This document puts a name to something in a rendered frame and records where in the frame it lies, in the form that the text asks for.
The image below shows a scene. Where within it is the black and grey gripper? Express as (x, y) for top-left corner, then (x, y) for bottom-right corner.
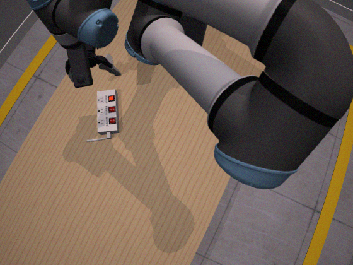
(60, 40), (122, 82)

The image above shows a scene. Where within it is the white power strip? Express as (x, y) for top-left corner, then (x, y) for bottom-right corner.
(86, 89), (119, 142)

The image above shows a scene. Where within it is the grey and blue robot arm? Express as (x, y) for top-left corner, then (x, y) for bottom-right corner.
(27, 0), (353, 189)

